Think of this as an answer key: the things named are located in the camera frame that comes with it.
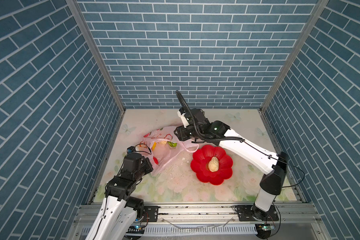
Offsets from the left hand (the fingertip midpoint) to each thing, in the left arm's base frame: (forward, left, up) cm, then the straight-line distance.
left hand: (151, 161), depth 77 cm
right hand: (+10, -12, +13) cm, 21 cm away
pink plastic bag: (+17, -2, -14) cm, 22 cm away
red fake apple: (+6, 0, -12) cm, 14 cm away
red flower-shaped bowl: (+4, -27, -15) cm, 31 cm away
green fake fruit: (+16, -9, -11) cm, 22 cm away
